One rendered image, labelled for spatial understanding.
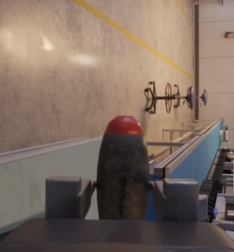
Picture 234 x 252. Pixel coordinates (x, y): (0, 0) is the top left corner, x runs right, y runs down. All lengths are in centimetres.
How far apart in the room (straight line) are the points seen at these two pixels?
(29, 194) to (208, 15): 1139
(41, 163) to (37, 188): 3
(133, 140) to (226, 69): 1122
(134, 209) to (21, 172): 26
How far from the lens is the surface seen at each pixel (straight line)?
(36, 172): 44
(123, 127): 16
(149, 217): 180
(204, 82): 1137
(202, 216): 235
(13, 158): 40
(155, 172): 173
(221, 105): 1131
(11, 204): 40
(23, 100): 217
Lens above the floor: 123
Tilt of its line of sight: 19 degrees down
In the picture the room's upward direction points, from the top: 91 degrees clockwise
